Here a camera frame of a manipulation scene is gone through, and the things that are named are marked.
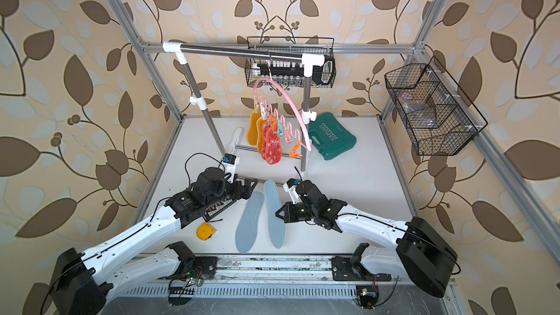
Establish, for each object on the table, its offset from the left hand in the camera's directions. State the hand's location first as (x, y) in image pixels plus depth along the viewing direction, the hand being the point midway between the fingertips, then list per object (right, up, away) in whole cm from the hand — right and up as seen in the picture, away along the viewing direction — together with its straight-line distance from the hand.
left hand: (248, 178), depth 78 cm
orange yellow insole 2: (-1, +16, +14) cm, 21 cm away
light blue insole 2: (+10, -18, +3) cm, 21 cm away
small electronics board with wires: (+41, -38, -6) cm, 56 cm away
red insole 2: (+6, +19, -1) cm, 20 cm away
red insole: (+9, +10, +5) cm, 14 cm away
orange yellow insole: (+4, +20, +1) cm, 20 cm away
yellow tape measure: (-17, -21, +3) cm, 27 cm away
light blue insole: (-1, -21, +5) cm, 22 cm away
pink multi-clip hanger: (+8, +33, +32) cm, 47 cm away
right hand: (+10, -13, +1) cm, 17 cm away
